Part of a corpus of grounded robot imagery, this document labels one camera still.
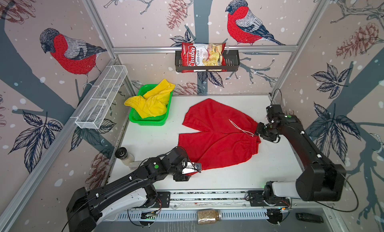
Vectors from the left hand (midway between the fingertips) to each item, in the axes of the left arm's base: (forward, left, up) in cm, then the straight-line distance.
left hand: (189, 166), depth 75 cm
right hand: (+15, -38, +4) cm, 41 cm away
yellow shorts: (+45, +26, 0) cm, 52 cm away
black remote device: (-21, -55, -6) cm, 60 cm away
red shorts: (+20, -21, -7) cm, 30 cm away
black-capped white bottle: (+6, +34, -2) cm, 35 cm away
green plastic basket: (+36, +39, -4) cm, 53 cm away
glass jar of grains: (-20, -9, -5) cm, 23 cm away
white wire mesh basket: (+18, +47, +21) cm, 54 cm away
